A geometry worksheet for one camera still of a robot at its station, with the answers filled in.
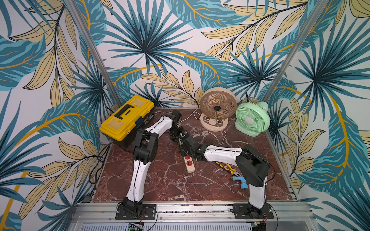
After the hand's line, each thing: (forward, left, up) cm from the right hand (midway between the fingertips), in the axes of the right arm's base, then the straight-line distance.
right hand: (182, 145), depth 92 cm
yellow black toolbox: (+5, +37, +12) cm, 40 cm away
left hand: (+6, -1, -3) cm, 7 cm away
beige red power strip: (-11, -4, -3) cm, 12 cm away
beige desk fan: (+17, -22, +19) cm, 34 cm away
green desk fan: (+8, -42, +16) cm, 46 cm away
